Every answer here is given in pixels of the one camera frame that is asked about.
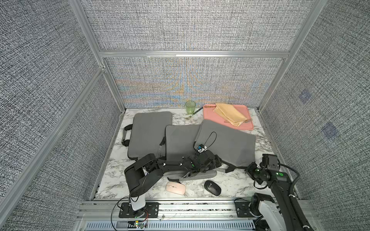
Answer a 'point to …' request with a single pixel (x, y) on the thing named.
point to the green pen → (194, 112)
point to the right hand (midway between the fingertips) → (246, 166)
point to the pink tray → (209, 115)
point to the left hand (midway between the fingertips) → (221, 163)
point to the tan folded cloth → (230, 113)
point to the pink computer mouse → (176, 188)
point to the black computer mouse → (212, 187)
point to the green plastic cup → (190, 106)
